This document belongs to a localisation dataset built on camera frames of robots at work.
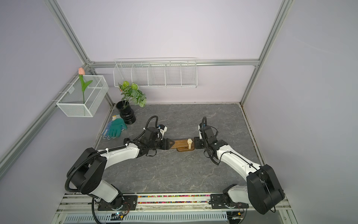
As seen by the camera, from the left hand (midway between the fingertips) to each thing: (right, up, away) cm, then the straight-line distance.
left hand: (171, 143), depth 88 cm
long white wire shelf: (-12, +49, +11) cm, 51 cm away
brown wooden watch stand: (+7, -1, -1) cm, 7 cm away
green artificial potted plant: (-26, +32, -1) cm, 41 cm away
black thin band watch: (-32, +1, +6) cm, 33 cm away
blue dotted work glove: (-50, +4, +14) cm, 52 cm away
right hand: (+16, +2, 0) cm, 16 cm away
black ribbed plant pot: (-34, +20, +12) cm, 41 cm away
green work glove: (-43, +8, +16) cm, 47 cm away
